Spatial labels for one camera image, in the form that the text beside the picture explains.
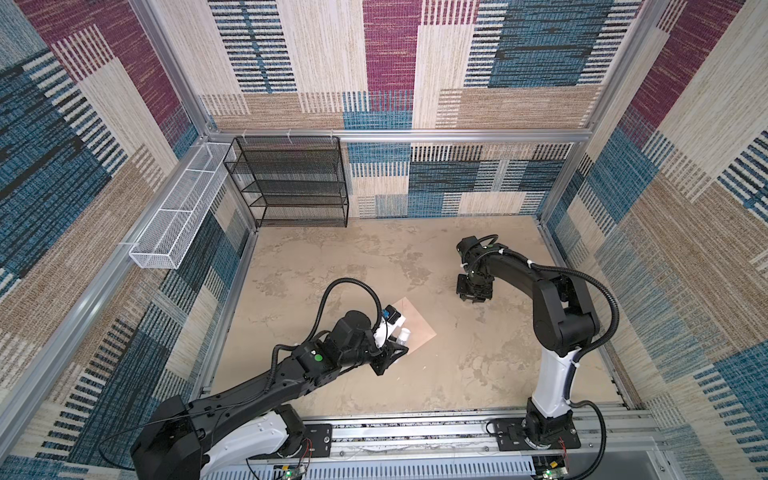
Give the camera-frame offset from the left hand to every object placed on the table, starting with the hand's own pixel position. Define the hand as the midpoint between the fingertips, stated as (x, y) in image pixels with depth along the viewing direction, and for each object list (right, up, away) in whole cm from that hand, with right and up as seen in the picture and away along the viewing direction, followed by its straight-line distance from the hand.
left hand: (404, 344), depth 75 cm
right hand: (+21, +7, +20) cm, 30 cm away
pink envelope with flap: (+6, -1, +18) cm, 19 cm away
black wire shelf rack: (-39, +48, +36) cm, 71 cm away
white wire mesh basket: (-71, +28, +19) cm, 79 cm away
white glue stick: (0, +2, -2) cm, 3 cm away
